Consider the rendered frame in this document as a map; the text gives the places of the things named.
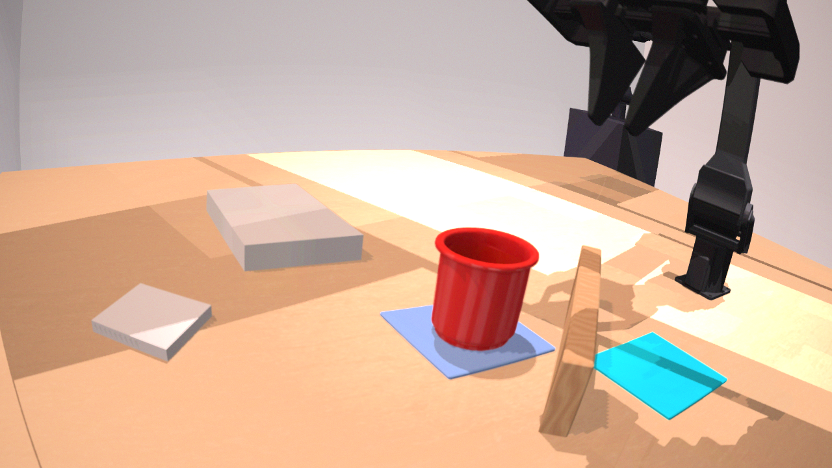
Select wooden plank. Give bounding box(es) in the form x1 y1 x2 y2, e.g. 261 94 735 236
538 246 601 437

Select red plastic cup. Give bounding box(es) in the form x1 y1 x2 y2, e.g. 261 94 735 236
431 227 539 351

